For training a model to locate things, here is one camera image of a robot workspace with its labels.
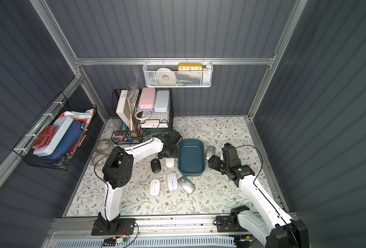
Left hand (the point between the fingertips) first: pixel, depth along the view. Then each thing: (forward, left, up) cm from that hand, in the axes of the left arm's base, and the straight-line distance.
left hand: (173, 155), depth 95 cm
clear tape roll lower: (-1, +47, -2) cm, 48 cm away
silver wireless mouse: (-17, -8, -3) cm, 19 cm away
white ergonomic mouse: (-4, +2, -1) cm, 5 cm away
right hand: (-11, -25, +8) cm, 28 cm away
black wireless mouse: (-5, +11, -3) cm, 12 cm away
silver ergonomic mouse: (+4, -24, -2) cm, 24 cm away
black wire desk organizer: (+19, +20, +17) cm, 33 cm away
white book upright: (+19, +30, +22) cm, 42 cm away
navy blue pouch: (-3, +43, +29) cm, 52 cm away
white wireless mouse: (-16, 0, -1) cm, 16 cm away
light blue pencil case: (+28, +7, +21) cm, 36 cm away
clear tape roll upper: (+9, +48, -2) cm, 49 cm away
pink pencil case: (+28, +16, +23) cm, 40 cm away
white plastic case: (-1, +48, +32) cm, 58 cm away
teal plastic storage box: (+2, -12, -6) cm, 13 cm away
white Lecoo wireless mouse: (-19, +9, -1) cm, 21 cm away
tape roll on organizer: (+15, +20, +18) cm, 31 cm away
